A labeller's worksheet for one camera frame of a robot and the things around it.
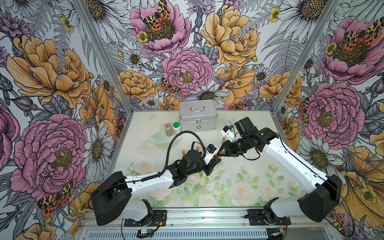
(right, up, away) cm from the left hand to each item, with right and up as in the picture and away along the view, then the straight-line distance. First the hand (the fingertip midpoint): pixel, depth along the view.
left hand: (217, 161), depth 77 cm
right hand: (+1, +3, -5) cm, 6 cm away
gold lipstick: (0, +3, -4) cm, 5 cm away
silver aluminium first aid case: (-10, +25, +26) cm, 37 cm away
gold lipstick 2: (-8, -3, -10) cm, 13 cm away
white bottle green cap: (-24, +16, +24) cm, 37 cm away
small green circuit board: (-35, -31, -6) cm, 47 cm away
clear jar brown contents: (-30, +15, +27) cm, 43 cm away
